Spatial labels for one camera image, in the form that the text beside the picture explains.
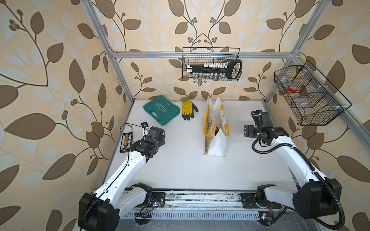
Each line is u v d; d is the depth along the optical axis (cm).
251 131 74
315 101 72
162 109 108
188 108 115
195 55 91
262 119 62
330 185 39
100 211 38
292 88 81
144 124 70
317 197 39
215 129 78
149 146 55
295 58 89
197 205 74
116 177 44
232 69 84
